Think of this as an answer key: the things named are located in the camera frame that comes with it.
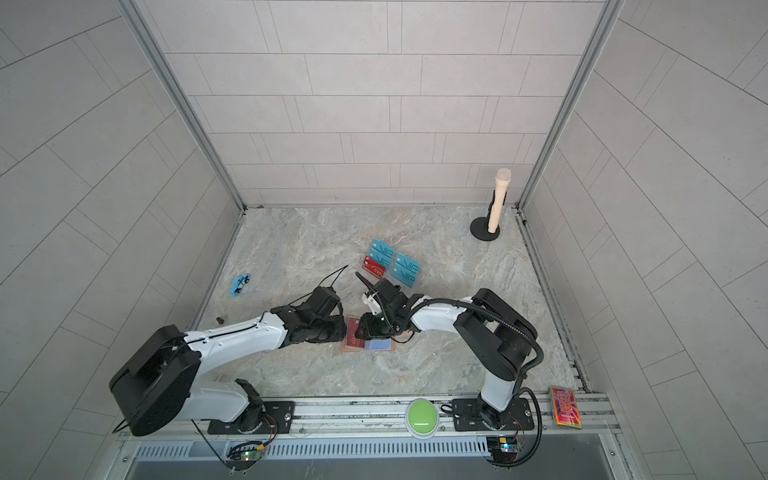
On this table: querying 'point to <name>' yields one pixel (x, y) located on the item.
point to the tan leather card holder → (383, 344)
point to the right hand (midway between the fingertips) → (358, 339)
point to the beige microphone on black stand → (488, 228)
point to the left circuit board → (238, 459)
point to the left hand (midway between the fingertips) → (355, 330)
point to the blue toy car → (238, 284)
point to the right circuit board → (504, 449)
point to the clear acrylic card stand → (383, 260)
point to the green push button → (422, 418)
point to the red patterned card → (565, 407)
